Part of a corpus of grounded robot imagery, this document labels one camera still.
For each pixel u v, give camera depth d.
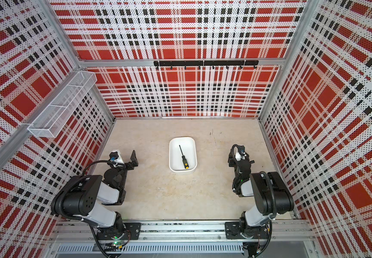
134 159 0.81
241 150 0.76
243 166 0.69
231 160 0.84
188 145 1.05
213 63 0.90
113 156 0.73
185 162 0.95
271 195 0.44
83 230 0.75
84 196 0.46
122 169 0.77
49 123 0.68
